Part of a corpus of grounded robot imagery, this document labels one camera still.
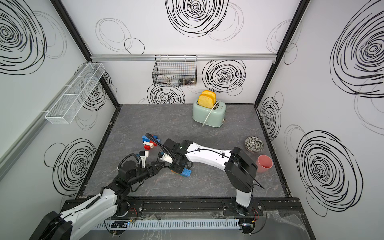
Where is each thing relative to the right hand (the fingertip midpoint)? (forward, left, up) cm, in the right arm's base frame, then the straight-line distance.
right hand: (177, 167), depth 81 cm
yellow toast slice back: (+43, -19, +16) cm, 50 cm away
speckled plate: (+19, -48, -6) cm, 52 cm away
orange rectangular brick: (-5, +1, +9) cm, 11 cm away
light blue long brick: (+19, +23, -3) cm, 31 cm away
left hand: (-1, +8, +1) cm, 8 cm away
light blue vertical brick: (-3, -6, +1) cm, 6 cm away
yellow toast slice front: (+38, -16, +14) cm, 44 cm away
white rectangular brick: (+17, +22, -4) cm, 28 cm away
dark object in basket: (+43, -4, +25) cm, 50 cm away
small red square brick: (+14, +21, -5) cm, 26 cm away
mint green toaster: (+32, -23, +6) cm, 40 cm away
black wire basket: (+78, +9, +10) cm, 79 cm away
